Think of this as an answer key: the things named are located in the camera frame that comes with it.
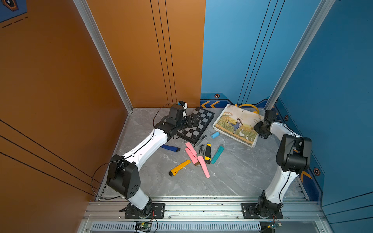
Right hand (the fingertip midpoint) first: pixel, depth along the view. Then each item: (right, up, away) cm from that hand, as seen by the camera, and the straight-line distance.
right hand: (256, 129), depth 101 cm
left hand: (-44, +8, -18) cm, 48 cm away
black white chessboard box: (-45, -4, -1) cm, 46 cm away
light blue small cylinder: (-29, -4, +2) cm, 29 cm away
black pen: (-37, -6, +1) cm, 37 cm away
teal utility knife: (-28, -15, -6) cm, 32 cm away
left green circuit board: (-69, -46, -29) cm, 88 cm away
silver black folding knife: (-39, -14, -6) cm, 42 cm away
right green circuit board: (-7, -45, -32) cm, 56 cm away
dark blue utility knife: (-60, -13, -4) cm, 61 cm away
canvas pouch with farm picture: (-11, +3, +5) cm, 13 cm away
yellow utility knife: (-56, -24, -14) cm, 62 cm away
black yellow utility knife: (-36, -18, -9) cm, 41 cm away
